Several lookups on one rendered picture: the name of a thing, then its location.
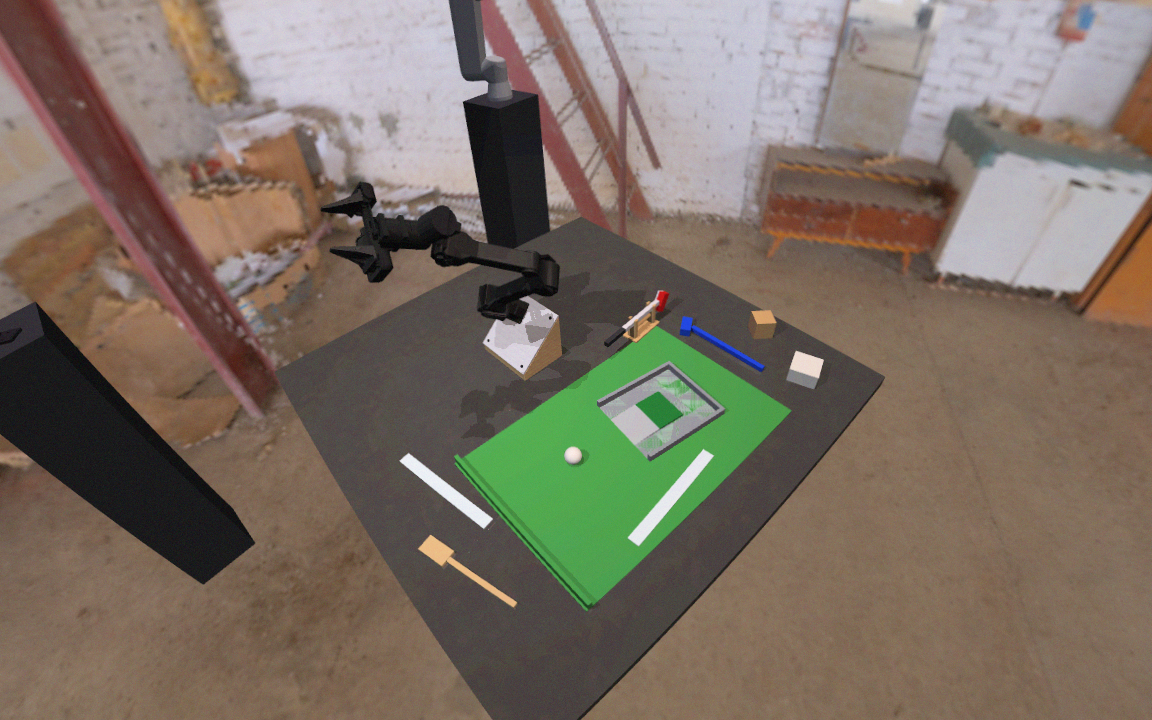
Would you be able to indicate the blue golf putter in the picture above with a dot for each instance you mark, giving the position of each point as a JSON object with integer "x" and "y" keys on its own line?
{"x": 685, "y": 331}

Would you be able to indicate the white flat bar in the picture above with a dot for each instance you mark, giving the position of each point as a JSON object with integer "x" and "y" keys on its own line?
{"x": 446, "y": 491}
{"x": 670, "y": 498}

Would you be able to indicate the green flat mat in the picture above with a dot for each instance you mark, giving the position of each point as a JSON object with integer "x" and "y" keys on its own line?
{"x": 582, "y": 514}

